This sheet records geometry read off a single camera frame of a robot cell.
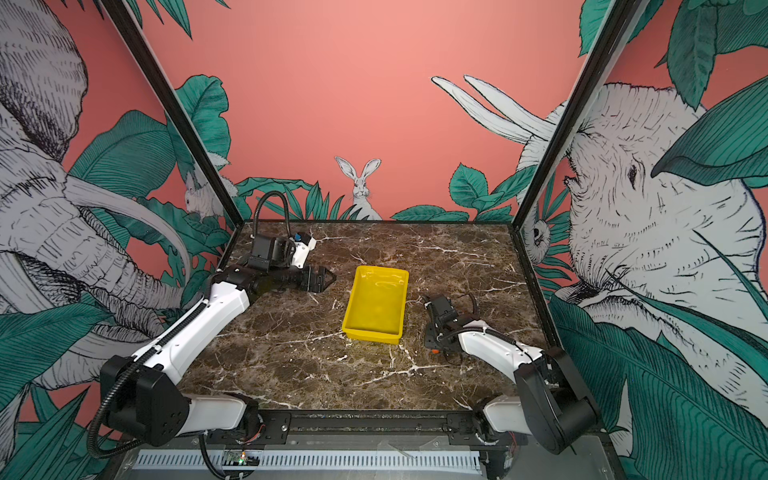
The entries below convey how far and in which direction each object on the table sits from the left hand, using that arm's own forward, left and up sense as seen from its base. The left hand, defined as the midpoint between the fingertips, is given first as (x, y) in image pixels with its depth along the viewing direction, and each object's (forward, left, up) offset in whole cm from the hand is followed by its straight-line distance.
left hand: (323, 271), depth 80 cm
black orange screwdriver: (-16, -31, -19) cm, 40 cm away
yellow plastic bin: (+1, -14, -21) cm, 25 cm away
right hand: (-12, -30, -19) cm, 37 cm away
